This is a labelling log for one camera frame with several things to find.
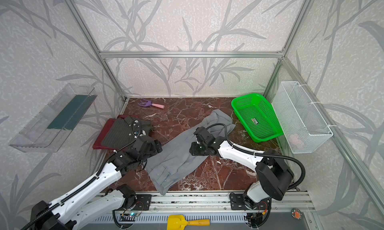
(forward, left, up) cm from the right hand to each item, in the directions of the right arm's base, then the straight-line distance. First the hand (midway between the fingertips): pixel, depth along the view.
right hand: (191, 145), depth 84 cm
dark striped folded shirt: (+11, +45, -2) cm, 46 cm away
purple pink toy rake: (+41, +38, -9) cm, 56 cm away
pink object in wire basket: (-2, -52, +11) cm, 53 cm away
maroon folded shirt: (+17, +56, -5) cm, 59 cm away
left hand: (0, +18, +4) cm, 19 cm away
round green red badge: (-31, -51, -9) cm, 61 cm away
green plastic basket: (+28, -46, -10) cm, 55 cm away
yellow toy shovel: (-35, +5, -6) cm, 35 cm away
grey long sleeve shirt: (-7, +10, -7) cm, 14 cm away
